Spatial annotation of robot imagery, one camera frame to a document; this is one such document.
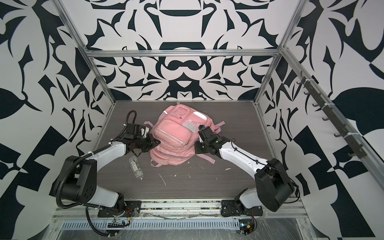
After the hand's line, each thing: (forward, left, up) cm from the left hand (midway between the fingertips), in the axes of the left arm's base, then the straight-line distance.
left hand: (160, 139), depth 89 cm
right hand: (-5, -21, 0) cm, 22 cm away
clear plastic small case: (-13, +14, -9) cm, 21 cm away
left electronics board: (-39, +19, -12) cm, 45 cm away
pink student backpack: (+9, -9, -2) cm, 13 cm away
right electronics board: (-42, -43, -10) cm, 61 cm away
